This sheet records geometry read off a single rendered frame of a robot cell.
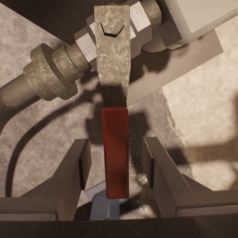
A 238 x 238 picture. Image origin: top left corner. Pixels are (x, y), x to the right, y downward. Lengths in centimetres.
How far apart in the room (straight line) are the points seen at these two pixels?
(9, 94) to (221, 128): 70
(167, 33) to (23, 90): 15
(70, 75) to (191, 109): 56
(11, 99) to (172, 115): 56
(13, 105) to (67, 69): 6
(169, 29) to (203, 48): 50
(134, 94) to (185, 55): 21
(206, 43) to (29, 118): 68
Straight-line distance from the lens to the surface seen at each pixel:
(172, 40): 19
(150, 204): 83
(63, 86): 16
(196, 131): 71
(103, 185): 74
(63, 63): 17
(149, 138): 15
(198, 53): 67
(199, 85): 68
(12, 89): 18
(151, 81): 61
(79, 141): 16
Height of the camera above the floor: 61
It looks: 75 degrees down
